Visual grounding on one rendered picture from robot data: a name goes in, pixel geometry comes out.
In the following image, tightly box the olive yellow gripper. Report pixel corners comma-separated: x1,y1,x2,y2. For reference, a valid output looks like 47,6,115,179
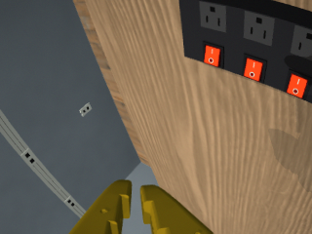
68,179,214,234

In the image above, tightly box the black power strip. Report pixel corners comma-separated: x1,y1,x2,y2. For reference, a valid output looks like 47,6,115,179
178,0,312,103

